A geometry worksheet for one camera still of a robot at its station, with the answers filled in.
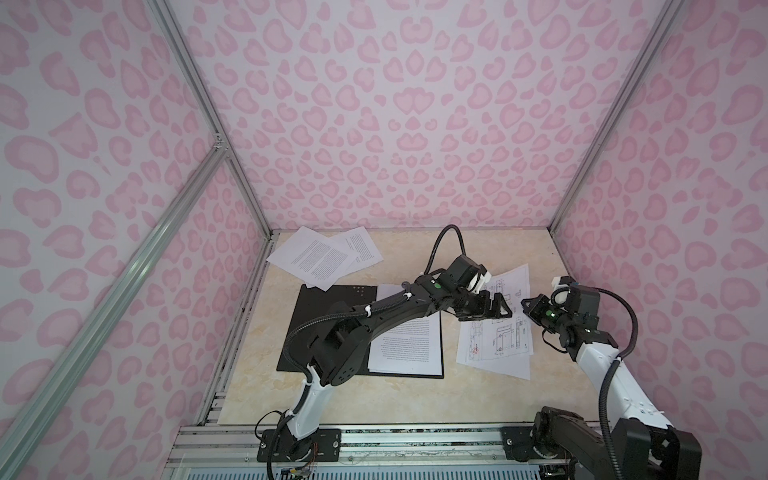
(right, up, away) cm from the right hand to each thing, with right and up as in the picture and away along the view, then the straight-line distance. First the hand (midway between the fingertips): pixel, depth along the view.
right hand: (523, 297), depth 83 cm
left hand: (-7, -3, -6) cm, 10 cm away
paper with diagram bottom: (-6, -12, +2) cm, 13 cm away
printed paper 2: (-50, +17, +34) cm, 63 cm away
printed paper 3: (-31, -16, +7) cm, 35 cm away
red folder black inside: (-63, -4, +20) cm, 66 cm away
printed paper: (-66, +11, +31) cm, 74 cm away
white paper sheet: (-1, -20, +3) cm, 20 cm away
